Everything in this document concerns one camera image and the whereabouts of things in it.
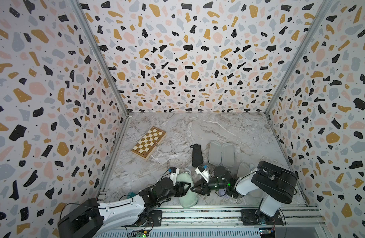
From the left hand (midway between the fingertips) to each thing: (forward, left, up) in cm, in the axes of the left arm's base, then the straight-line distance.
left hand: (191, 186), depth 80 cm
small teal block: (-2, +33, -3) cm, 33 cm away
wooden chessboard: (+30, +28, -2) cm, 41 cm away
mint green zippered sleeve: (-7, +1, -1) cm, 7 cm away
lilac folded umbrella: (-4, -16, +1) cm, 17 cm away
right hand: (-1, -1, 0) cm, 2 cm away
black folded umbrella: (+19, -4, -4) cm, 20 cm away
